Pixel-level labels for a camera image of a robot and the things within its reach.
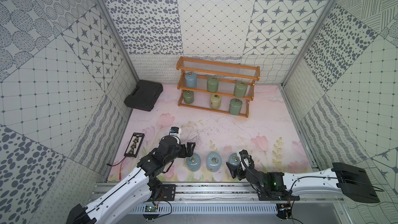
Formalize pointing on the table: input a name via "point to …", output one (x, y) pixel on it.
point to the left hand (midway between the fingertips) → (191, 145)
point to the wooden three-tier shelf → (218, 87)
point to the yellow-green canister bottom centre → (215, 101)
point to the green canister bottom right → (235, 106)
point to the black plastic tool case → (144, 95)
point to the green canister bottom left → (188, 96)
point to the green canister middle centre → (212, 84)
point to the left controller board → (151, 208)
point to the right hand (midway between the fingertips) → (234, 160)
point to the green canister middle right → (240, 88)
